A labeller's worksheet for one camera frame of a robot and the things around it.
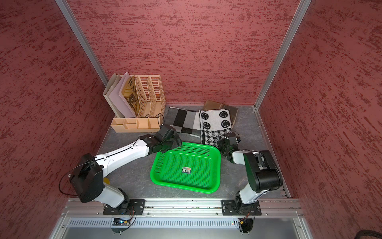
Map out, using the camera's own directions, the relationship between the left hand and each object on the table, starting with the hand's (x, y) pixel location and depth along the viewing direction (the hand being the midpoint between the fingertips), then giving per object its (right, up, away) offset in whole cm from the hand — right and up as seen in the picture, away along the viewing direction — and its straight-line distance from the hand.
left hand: (176, 145), depth 85 cm
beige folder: (-41, +40, +7) cm, 57 cm away
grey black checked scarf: (+5, +13, +22) cm, 26 cm away
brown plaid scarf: (+41, +22, +28) cm, 54 cm away
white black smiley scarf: (+25, +12, +17) cm, 33 cm away
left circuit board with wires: (-27, -35, -14) cm, 46 cm away
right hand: (+25, 0, +12) cm, 28 cm away
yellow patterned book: (-33, +32, +13) cm, 48 cm away
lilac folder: (-37, +23, +9) cm, 45 cm away
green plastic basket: (+9, -13, +2) cm, 16 cm away
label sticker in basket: (+6, -15, +1) cm, 16 cm away
